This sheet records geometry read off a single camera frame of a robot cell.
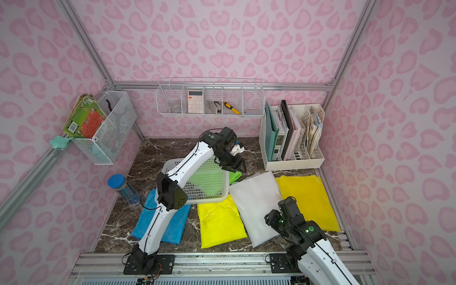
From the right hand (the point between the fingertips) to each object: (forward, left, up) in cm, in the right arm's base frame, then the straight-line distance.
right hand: (267, 218), depth 79 cm
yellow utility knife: (+55, +19, +21) cm, 62 cm away
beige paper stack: (+40, -26, +17) cm, 50 cm away
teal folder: (+31, -3, +22) cm, 39 cm away
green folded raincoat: (+20, +27, -4) cm, 34 cm away
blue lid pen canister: (+9, +64, +14) cm, 67 cm away
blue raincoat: (-5, +42, -3) cm, 42 cm away
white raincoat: (+12, +5, -4) cm, 14 cm away
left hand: (+21, +12, +9) cm, 25 cm away
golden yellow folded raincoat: (+12, -25, -7) cm, 29 cm away
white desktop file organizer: (+44, -26, +4) cm, 51 cm away
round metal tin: (+50, +46, +22) cm, 72 cm away
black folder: (+35, -12, +20) cm, 42 cm away
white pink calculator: (+53, +36, +24) cm, 68 cm away
